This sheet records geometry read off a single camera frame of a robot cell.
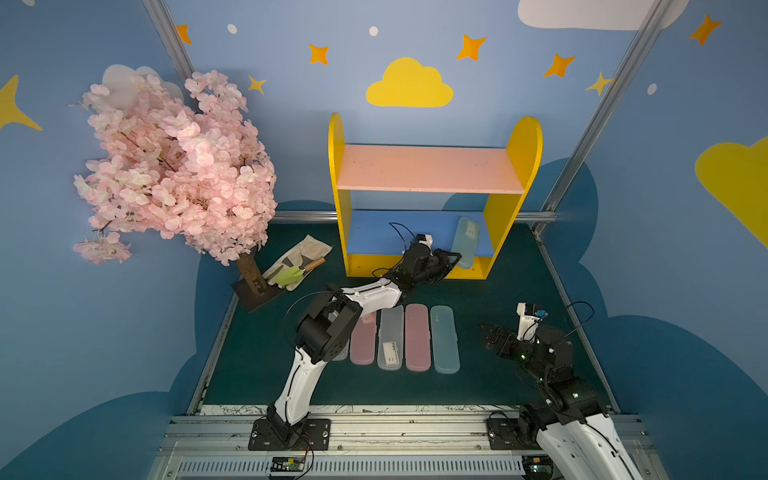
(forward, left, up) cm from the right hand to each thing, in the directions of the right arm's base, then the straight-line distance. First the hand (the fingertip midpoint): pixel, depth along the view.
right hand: (497, 324), depth 79 cm
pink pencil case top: (-3, +37, -14) cm, 40 cm away
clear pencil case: (-5, +42, -14) cm, 45 cm away
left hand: (+20, +8, +6) cm, 22 cm away
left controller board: (-33, +52, -15) cm, 63 cm away
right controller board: (-30, -10, -17) cm, 36 cm away
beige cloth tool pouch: (+34, +62, -14) cm, 72 cm away
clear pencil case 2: (0, +28, -14) cm, 32 cm away
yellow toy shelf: (+53, +33, -1) cm, 62 cm away
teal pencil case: (+1, +12, -15) cm, 19 cm away
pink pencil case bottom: (+1, +20, -14) cm, 25 cm away
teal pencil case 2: (+28, +6, +1) cm, 29 cm away
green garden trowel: (+22, +66, -14) cm, 71 cm away
